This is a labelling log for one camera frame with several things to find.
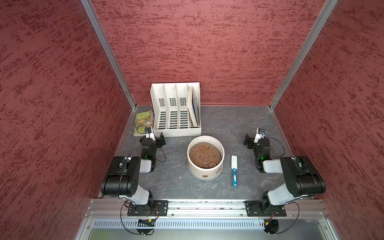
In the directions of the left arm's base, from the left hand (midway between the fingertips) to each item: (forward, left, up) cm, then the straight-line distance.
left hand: (155, 135), depth 93 cm
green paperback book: (+16, +13, -4) cm, 21 cm away
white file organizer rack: (+28, -6, -6) cm, 29 cm away
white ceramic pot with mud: (-16, -32, +4) cm, 36 cm away
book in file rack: (+12, -25, +15) cm, 31 cm away
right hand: (+1, -64, -1) cm, 64 cm away
